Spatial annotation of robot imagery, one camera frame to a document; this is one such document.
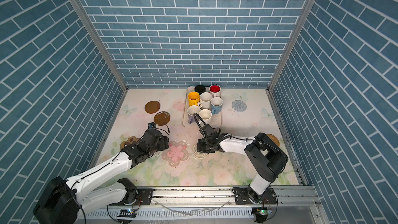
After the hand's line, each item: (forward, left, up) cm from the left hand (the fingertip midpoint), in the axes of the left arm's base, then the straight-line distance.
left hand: (165, 140), depth 86 cm
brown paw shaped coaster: (+4, +22, -7) cm, 23 cm away
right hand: (-2, -17, -5) cm, 18 cm away
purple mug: (+21, -13, 0) cm, 25 cm away
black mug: (+39, -19, +1) cm, 44 cm away
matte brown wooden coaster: (+29, +14, -6) cm, 33 cm away
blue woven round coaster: (+30, -48, -6) cm, 57 cm away
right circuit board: (-34, -48, -8) cm, 59 cm away
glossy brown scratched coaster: (+19, +6, -7) cm, 21 cm away
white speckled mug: (+31, -23, -1) cm, 39 cm away
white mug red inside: (+40, -30, 0) cm, 50 cm away
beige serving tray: (+17, -30, -5) cm, 35 cm away
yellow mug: (+30, -15, +2) cm, 34 cm away
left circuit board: (-32, +15, -10) cm, 37 cm away
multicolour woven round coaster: (-6, -19, -6) cm, 21 cm away
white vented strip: (-33, -25, -7) cm, 42 cm away
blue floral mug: (+27, -31, -1) cm, 41 cm away
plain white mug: (+18, -24, -1) cm, 30 cm away
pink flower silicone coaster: (-4, -6, -8) cm, 11 cm away
